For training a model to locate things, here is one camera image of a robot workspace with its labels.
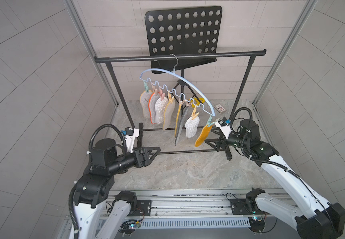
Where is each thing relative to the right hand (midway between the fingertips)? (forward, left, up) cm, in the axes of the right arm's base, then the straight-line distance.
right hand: (209, 136), depth 71 cm
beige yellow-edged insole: (+11, +19, +5) cm, 23 cm away
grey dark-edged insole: (+4, +13, +5) cm, 15 cm away
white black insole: (+4, +8, +3) cm, 9 cm away
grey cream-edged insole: (+20, +32, +8) cm, 38 cm away
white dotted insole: (+15, +23, +6) cm, 28 cm away
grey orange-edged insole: (+17, +27, +10) cm, 33 cm away
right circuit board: (-33, -19, -25) cm, 45 cm away
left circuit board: (-32, +39, -21) cm, 55 cm away
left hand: (-10, +23, +8) cm, 27 cm away
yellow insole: (0, +3, +1) cm, 3 cm away
